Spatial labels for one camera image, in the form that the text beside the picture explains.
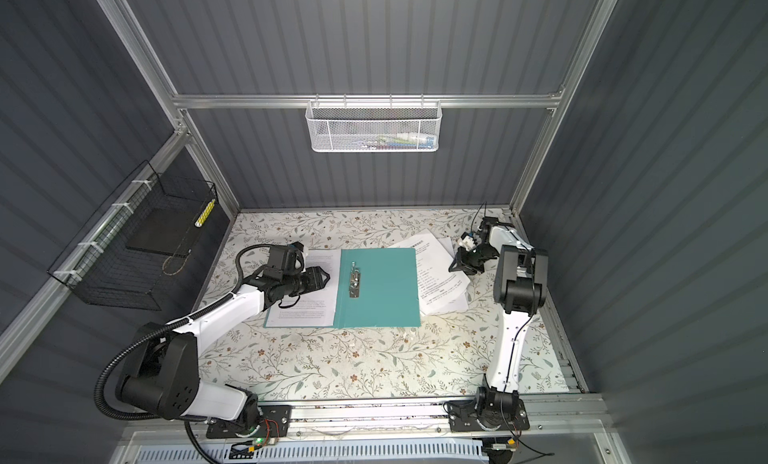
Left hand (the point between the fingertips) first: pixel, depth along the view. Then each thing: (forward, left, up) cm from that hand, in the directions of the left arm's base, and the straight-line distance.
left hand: (323, 277), depth 90 cm
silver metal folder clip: (+1, -9, -8) cm, 12 cm away
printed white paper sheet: (-5, +3, -10) cm, 12 cm away
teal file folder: (+2, -15, -10) cm, 18 cm away
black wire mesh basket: (-1, +44, +18) cm, 47 cm away
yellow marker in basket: (+11, +30, +18) cm, 37 cm away
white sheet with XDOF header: (-2, -37, -8) cm, 38 cm away
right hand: (+5, -44, -8) cm, 45 cm away
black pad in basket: (+5, +39, +19) cm, 43 cm away
